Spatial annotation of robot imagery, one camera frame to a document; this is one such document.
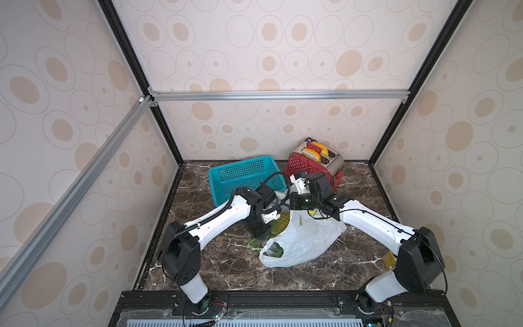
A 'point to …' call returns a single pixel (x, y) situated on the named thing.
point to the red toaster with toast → (314, 157)
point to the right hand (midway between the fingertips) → (279, 205)
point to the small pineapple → (276, 227)
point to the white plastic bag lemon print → (306, 240)
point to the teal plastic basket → (251, 172)
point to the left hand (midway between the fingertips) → (267, 236)
